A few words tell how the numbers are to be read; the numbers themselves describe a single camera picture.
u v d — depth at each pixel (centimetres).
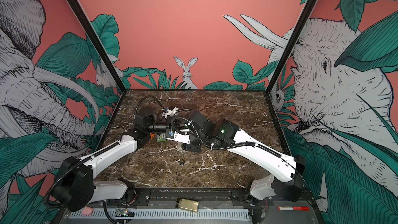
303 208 71
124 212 70
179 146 64
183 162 85
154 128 66
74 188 40
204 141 44
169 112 73
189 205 69
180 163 84
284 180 40
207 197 76
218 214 70
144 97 63
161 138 93
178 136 53
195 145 56
